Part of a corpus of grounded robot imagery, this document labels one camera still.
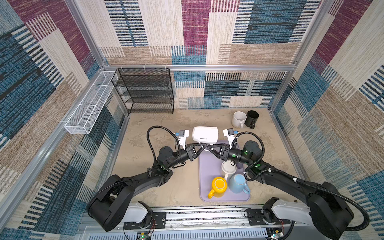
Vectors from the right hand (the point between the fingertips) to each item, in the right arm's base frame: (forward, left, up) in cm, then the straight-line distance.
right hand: (207, 150), depth 72 cm
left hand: (+1, 0, +3) cm, 3 cm away
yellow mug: (-12, -5, -14) cm, 19 cm away
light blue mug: (-12, -14, -13) cm, 23 cm away
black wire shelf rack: (+53, +40, -5) cm, 67 cm away
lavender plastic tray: (+1, -3, -23) cm, 23 cm away
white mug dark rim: (-2, -12, -16) cm, 20 cm away
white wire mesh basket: (+11, +58, +11) cm, 60 cm away
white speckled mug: (+33, -25, -16) cm, 44 cm away
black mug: (+33, -34, -16) cm, 50 cm away
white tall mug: (+4, +1, +7) cm, 8 cm away
